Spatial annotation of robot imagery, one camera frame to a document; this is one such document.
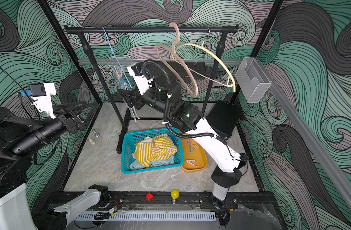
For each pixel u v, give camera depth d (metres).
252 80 0.78
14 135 0.27
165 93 0.36
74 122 0.37
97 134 0.98
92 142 0.95
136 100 0.45
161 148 0.79
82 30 0.53
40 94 0.34
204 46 0.58
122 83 0.64
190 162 0.86
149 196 0.73
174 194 0.73
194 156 0.91
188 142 0.95
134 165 0.83
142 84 0.42
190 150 0.90
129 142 0.90
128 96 0.42
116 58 0.95
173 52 0.59
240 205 0.72
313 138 0.53
